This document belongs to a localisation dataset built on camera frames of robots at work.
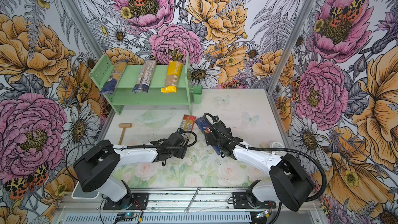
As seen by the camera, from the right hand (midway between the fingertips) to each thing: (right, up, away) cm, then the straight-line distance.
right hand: (216, 137), depth 88 cm
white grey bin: (-64, -22, -17) cm, 70 cm away
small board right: (+20, -31, -17) cm, 41 cm away
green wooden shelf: (-58, +24, +11) cm, 63 cm away
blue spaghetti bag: (-8, +6, +10) cm, 14 cm away
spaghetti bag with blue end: (-56, +30, -5) cm, 64 cm away
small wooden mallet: (-57, +5, +12) cm, 59 cm away
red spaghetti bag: (-17, +7, +11) cm, 22 cm away
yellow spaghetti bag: (-24, +37, +1) cm, 44 cm away
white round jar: (+32, -4, -3) cm, 32 cm away
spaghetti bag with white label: (-40, +34, -2) cm, 52 cm away
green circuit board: (-42, -32, -17) cm, 56 cm away
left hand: (-22, -8, +3) cm, 24 cm away
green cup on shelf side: (-12, +25, +24) cm, 36 cm away
